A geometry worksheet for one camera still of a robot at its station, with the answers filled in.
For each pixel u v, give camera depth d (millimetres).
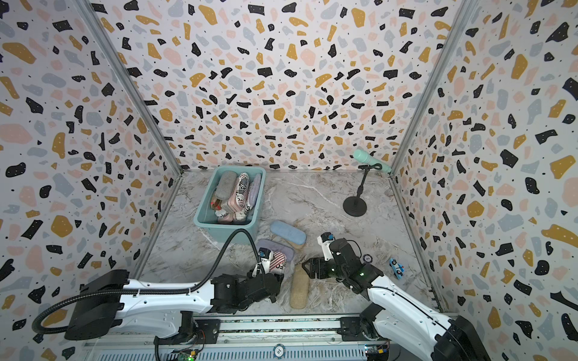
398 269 872
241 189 923
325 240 748
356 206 1071
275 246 917
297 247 922
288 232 925
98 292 433
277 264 778
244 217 969
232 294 558
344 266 626
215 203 919
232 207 923
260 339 731
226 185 932
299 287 809
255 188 908
